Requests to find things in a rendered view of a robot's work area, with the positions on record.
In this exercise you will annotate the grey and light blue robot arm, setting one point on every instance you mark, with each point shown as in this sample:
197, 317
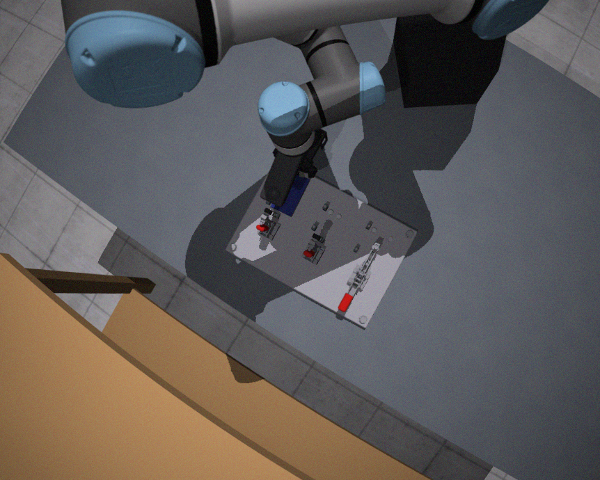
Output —
144, 53

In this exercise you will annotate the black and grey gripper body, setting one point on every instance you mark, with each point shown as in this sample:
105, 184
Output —
320, 135

